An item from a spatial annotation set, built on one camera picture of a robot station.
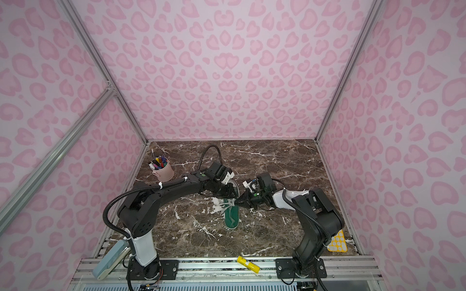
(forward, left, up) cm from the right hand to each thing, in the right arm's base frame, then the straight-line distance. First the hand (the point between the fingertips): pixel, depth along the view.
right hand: (235, 202), depth 83 cm
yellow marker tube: (-24, -7, -7) cm, 26 cm away
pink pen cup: (+15, +38, -1) cm, 41 cm away
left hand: (+5, -1, -1) cm, 5 cm away
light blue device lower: (-24, +49, -4) cm, 55 cm away
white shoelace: (+2, +8, -9) cm, 12 cm away
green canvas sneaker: (-2, +3, -5) cm, 6 cm away
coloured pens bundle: (+20, +41, +3) cm, 45 cm away
